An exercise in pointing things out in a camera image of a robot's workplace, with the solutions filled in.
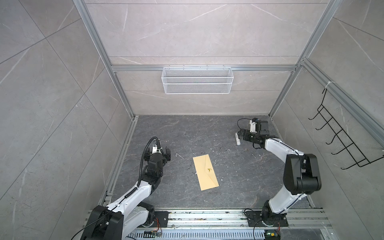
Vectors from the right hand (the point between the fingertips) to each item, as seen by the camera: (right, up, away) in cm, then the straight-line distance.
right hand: (244, 132), depth 97 cm
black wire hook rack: (+35, -9, -36) cm, 51 cm away
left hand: (-55, -7, -12) cm, 56 cm away
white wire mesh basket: (-17, +35, +4) cm, 40 cm away
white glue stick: (-2, -6, +7) cm, 9 cm away
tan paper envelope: (-26, -25, -7) cm, 37 cm away
